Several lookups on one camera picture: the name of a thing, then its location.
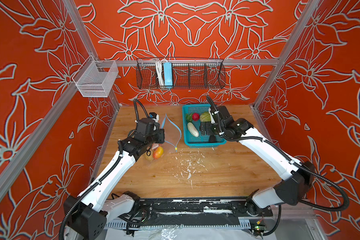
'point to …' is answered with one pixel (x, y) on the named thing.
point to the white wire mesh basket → (96, 78)
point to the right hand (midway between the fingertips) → (204, 126)
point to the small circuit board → (258, 229)
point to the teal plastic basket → (201, 141)
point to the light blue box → (168, 75)
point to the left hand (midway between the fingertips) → (162, 130)
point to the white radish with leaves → (191, 127)
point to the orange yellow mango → (158, 152)
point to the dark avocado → (212, 138)
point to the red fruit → (195, 116)
